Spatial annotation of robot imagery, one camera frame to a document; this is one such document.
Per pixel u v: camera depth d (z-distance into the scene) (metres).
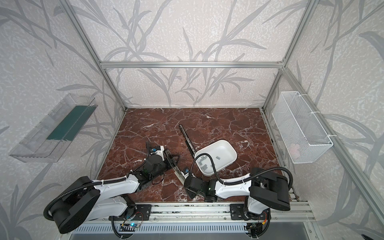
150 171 0.65
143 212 0.73
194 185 0.61
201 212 0.75
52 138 0.64
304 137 0.61
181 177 0.84
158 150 0.79
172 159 0.77
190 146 0.96
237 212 0.70
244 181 0.47
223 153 0.94
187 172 0.72
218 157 0.91
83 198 0.47
